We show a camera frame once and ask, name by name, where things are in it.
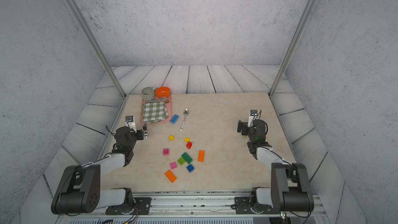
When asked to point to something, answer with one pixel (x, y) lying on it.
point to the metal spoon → (186, 112)
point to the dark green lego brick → (187, 157)
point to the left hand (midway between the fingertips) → (139, 124)
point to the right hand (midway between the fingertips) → (249, 119)
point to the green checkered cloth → (153, 111)
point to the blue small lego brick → (190, 168)
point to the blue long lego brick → (174, 118)
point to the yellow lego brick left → (171, 137)
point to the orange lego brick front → (171, 177)
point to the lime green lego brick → (181, 161)
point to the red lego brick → (188, 145)
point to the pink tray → (169, 108)
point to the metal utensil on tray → (159, 99)
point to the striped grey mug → (148, 93)
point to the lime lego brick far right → (245, 136)
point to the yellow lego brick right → (187, 139)
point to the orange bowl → (162, 92)
